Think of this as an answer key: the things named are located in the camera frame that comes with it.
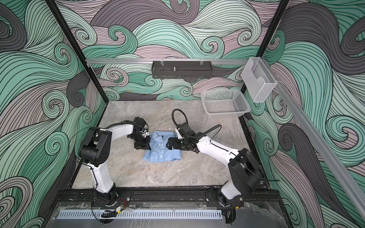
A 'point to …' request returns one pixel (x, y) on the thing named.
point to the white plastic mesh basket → (224, 103)
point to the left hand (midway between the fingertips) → (150, 147)
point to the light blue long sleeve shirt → (158, 152)
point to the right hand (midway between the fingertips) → (172, 146)
